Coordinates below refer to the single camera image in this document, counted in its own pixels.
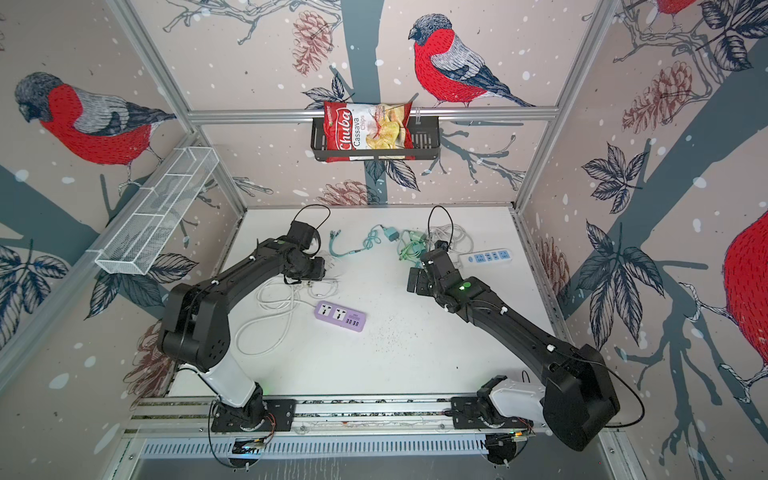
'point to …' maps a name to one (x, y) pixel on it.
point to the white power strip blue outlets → (503, 255)
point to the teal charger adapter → (391, 233)
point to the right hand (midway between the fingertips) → (420, 282)
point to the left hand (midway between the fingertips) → (317, 271)
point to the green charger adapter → (418, 247)
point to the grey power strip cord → (459, 241)
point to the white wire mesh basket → (138, 238)
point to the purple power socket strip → (340, 315)
